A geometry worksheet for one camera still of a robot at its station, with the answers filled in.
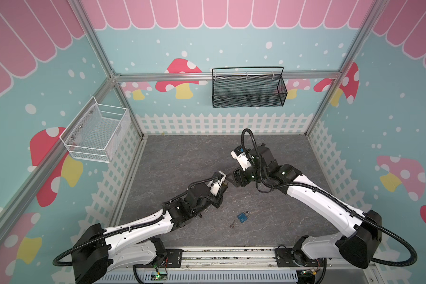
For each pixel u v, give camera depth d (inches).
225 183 27.9
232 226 32.7
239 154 25.7
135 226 18.6
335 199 17.6
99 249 16.3
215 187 25.0
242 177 25.3
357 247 15.5
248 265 29.2
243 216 33.6
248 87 36.9
